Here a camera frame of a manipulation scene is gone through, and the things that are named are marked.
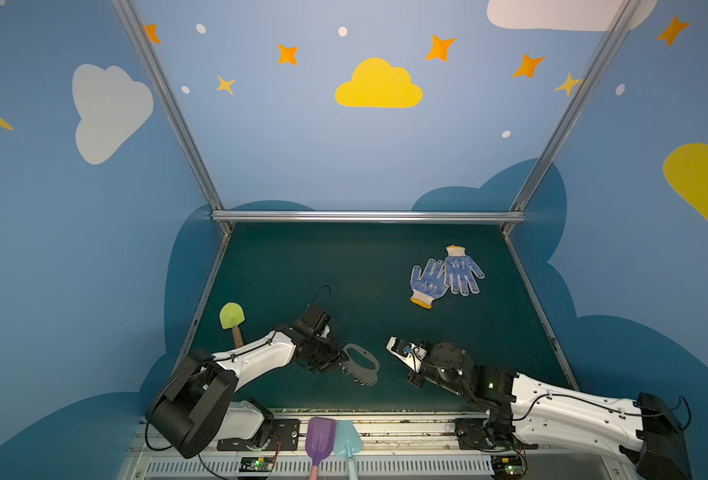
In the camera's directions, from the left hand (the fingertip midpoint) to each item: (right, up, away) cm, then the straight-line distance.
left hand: (351, 362), depth 83 cm
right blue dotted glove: (+39, +24, +25) cm, 52 cm away
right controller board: (+39, -21, -12) cm, 46 cm away
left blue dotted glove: (+27, +20, +21) cm, 40 cm away
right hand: (+12, +8, -8) cm, 16 cm away
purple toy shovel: (-8, -16, -10) cm, 20 cm away
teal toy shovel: (-1, -16, -10) cm, 19 cm away
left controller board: (-23, -20, -12) cm, 33 cm away
